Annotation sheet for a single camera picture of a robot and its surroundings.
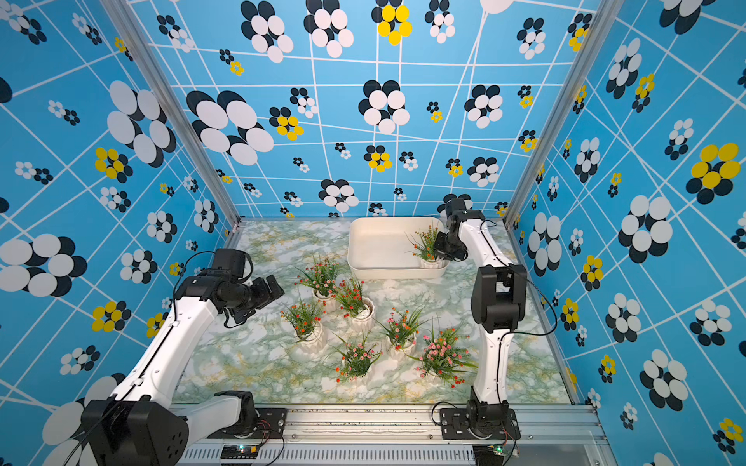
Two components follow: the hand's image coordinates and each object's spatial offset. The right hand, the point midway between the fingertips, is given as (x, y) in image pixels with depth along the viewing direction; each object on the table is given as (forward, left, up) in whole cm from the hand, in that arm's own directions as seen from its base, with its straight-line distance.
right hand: (445, 253), depth 98 cm
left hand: (-21, +51, +7) cm, 56 cm away
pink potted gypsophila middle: (-30, +16, +2) cm, 34 cm away
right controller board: (-55, -6, -11) cm, 56 cm away
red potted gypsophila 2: (-22, +29, +2) cm, 36 cm away
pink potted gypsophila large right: (-37, +6, +5) cm, 37 cm away
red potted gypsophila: (-15, +40, +7) cm, 43 cm away
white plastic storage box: (+12, +24, -12) cm, 29 cm away
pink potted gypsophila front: (-37, +28, +3) cm, 46 cm away
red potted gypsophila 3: (-29, +41, +7) cm, 51 cm away
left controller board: (-55, +57, -11) cm, 80 cm away
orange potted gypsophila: (-1, +7, +4) cm, 8 cm away
